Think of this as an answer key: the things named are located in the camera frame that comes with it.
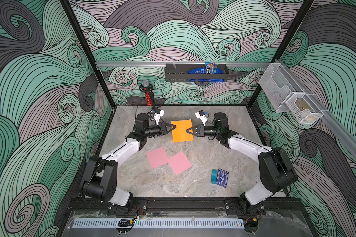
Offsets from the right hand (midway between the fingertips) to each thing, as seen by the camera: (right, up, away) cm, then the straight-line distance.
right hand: (187, 130), depth 81 cm
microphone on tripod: (-26, +28, +19) cm, 43 cm away
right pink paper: (-4, -21, +10) cm, 24 cm away
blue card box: (+20, -26, +1) cm, 33 cm away
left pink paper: (-18, -18, +12) cm, 29 cm away
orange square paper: (-4, -2, -3) cm, 5 cm away
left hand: (-6, +3, -3) cm, 8 cm away
